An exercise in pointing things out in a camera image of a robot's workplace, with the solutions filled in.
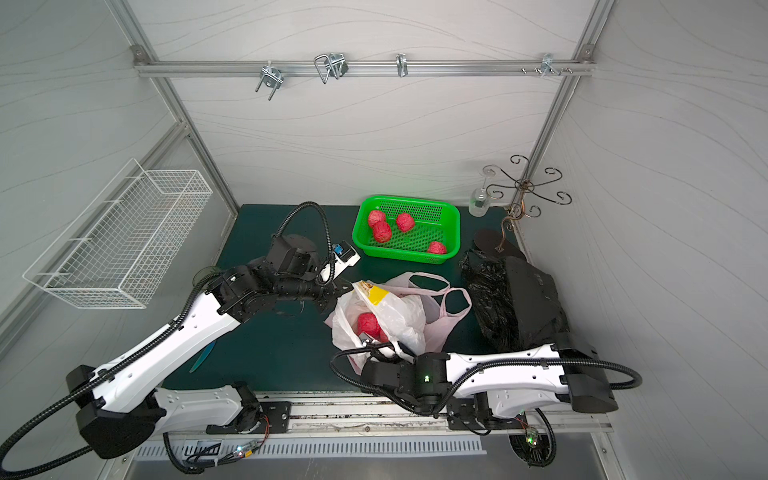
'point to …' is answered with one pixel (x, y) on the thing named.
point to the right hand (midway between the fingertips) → (381, 352)
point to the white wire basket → (128, 244)
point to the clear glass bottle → (480, 201)
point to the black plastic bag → (518, 306)
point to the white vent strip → (195, 449)
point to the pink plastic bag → (439, 322)
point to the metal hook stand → (525, 203)
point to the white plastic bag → (402, 316)
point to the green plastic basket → (435, 221)
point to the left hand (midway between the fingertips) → (351, 286)
